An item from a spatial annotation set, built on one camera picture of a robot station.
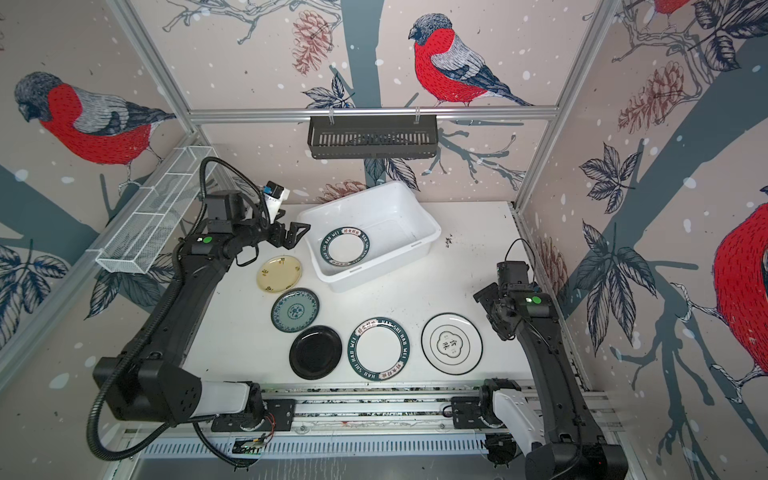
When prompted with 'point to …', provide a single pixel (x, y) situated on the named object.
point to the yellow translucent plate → (279, 274)
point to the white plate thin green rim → (452, 343)
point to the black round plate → (315, 353)
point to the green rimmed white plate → (344, 246)
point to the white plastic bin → (398, 227)
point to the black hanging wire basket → (372, 137)
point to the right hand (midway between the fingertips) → (483, 309)
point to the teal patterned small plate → (295, 310)
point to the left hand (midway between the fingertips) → (292, 217)
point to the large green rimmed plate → (378, 349)
